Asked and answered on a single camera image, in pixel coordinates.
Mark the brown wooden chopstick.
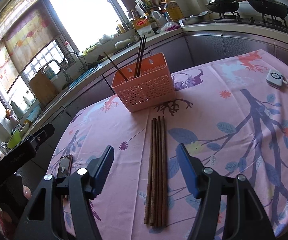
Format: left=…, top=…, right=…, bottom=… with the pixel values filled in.
left=154, top=118, right=159, bottom=228
left=157, top=117, right=162, bottom=227
left=144, top=118, right=155, bottom=225
left=150, top=118, right=157, bottom=226
left=161, top=116, right=167, bottom=226

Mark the chrome kitchen faucet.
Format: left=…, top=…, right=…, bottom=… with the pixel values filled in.
left=41, top=59, right=73, bottom=83

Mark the person's left hand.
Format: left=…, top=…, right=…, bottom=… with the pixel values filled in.
left=0, top=185, right=32, bottom=223

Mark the green plastic bowl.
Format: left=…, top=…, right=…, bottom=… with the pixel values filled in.
left=7, top=130, right=23, bottom=149

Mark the smartphone with pink case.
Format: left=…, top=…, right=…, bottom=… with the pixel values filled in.
left=56, top=154, right=73, bottom=178

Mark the pink floral tablecloth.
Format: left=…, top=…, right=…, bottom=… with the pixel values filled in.
left=48, top=50, right=288, bottom=239

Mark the wooden cutting board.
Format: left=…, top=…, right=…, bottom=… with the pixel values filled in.
left=29, top=70, right=59, bottom=108

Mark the white round-button device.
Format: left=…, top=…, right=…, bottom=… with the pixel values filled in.
left=266, top=69, right=285, bottom=89

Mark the blue sink mat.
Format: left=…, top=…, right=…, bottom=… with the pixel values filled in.
left=69, top=64, right=100, bottom=89

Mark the pink plastic utensil basket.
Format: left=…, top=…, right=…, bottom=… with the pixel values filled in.
left=111, top=53, right=177, bottom=113

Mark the dark chopstick in basket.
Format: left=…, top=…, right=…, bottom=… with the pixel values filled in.
left=136, top=37, right=147, bottom=77
left=104, top=51, right=128, bottom=81
left=133, top=35, right=146, bottom=78

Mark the gas stove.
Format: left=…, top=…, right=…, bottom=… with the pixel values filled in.
left=200, top=11, right=288, bottom=33

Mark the black wok with lid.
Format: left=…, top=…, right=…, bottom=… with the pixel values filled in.
left=205, top=0, right=247, bottom=14

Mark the yellow red seasoning box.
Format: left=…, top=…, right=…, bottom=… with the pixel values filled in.
left=132, top=18, right=151, bottom=31

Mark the white plastic jug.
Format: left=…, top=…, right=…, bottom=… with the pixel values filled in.
left=151, top=9, right=167, bottom=28

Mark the yellow cooking oil bottle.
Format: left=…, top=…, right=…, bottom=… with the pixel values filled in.
left=164, top=0, right=184, bottom=22

